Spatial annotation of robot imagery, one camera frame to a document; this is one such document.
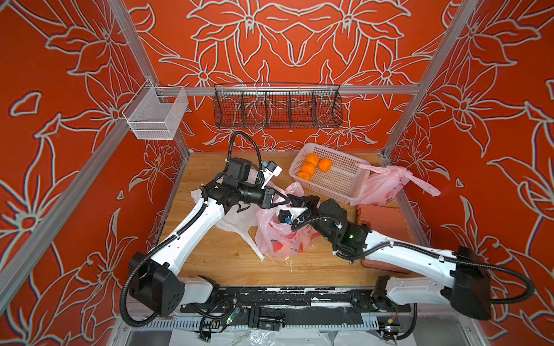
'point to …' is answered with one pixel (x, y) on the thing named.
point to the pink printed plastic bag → (384, 182)
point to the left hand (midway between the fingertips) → (287, 200)
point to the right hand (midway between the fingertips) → (291, 187)
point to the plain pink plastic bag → (277, 238)
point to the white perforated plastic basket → (347, 179)
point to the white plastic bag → (239, 218)
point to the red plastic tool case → (389, 221)
